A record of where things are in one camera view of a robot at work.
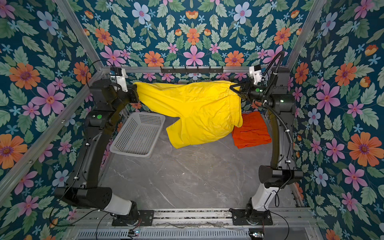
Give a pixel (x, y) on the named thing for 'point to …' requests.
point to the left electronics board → (134, 232)
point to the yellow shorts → (208, 111)
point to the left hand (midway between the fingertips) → (134, 78)
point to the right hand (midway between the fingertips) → (232, 86)
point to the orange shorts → (253, 131)
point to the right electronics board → (258, 232)
